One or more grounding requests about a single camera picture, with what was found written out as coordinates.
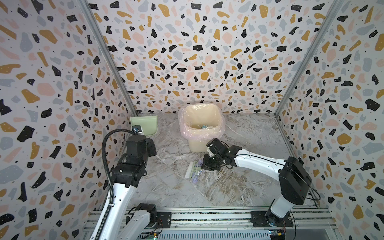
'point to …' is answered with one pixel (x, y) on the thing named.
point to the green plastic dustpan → (149, 124)
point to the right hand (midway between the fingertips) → (197, 165)
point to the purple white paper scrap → (195, 179)
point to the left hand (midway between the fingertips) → (146, 139)
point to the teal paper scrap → (204, 126)
